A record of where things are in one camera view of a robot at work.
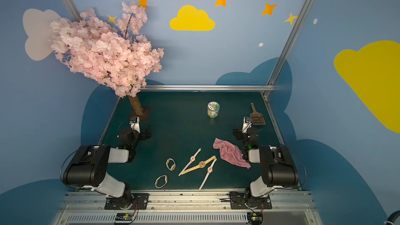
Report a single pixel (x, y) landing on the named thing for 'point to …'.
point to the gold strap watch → (201, 164)
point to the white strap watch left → (192, 159)
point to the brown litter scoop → (257, 118)
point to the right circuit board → (254, 218)
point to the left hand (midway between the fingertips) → (142, 124)
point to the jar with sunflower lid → (213, 108)
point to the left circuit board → (124, 216)
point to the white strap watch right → (209, 170)
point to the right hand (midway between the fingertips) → (245, 124)
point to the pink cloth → (230, 153)
